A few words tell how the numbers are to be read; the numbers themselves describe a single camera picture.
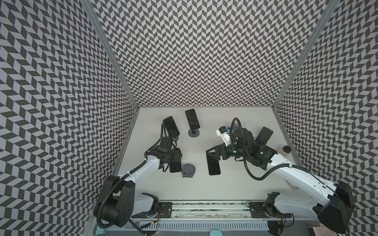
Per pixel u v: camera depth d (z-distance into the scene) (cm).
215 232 66
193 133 102
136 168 49
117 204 40
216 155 64
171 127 96
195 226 69
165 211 72
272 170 48
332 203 38
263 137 93
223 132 64
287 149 85
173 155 79
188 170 84
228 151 63
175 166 84
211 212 74
